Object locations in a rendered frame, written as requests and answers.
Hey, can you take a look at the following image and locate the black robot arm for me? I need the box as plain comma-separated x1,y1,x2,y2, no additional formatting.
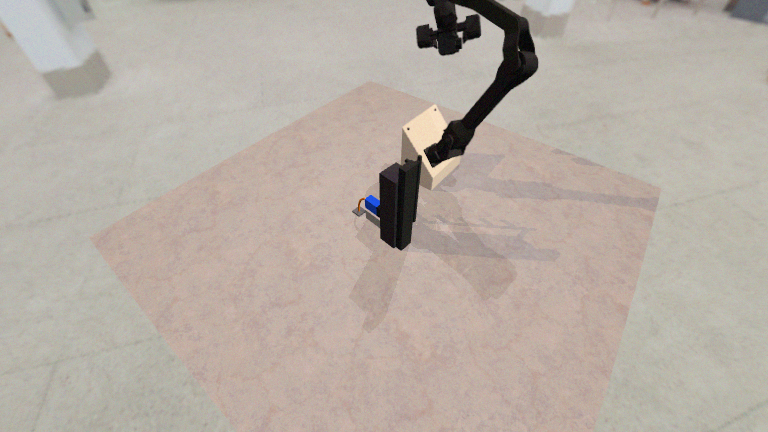
424,0,538,168

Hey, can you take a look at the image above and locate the blue block with orange rod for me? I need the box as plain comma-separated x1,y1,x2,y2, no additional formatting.
358,195,380,218

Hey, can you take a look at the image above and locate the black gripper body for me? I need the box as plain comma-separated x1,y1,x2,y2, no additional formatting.
416,14,481,49

